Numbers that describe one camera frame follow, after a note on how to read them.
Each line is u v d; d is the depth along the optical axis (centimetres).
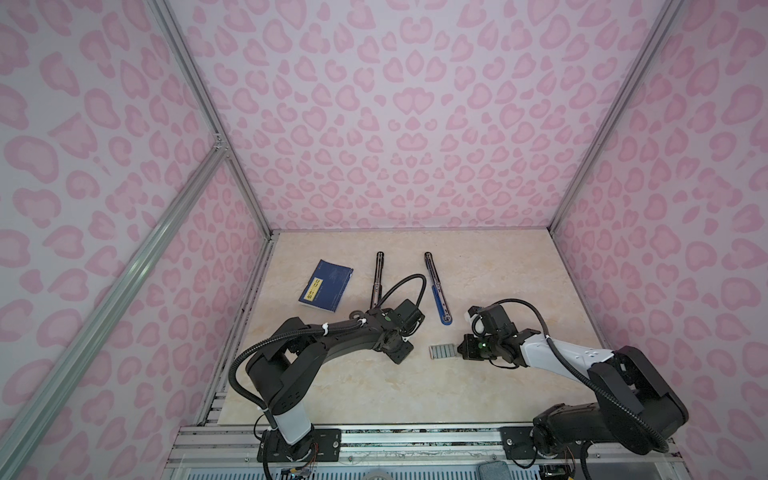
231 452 74
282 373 45
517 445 74
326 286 104
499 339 69
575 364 50
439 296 100
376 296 100
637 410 42
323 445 73
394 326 66
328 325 50
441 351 88
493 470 68
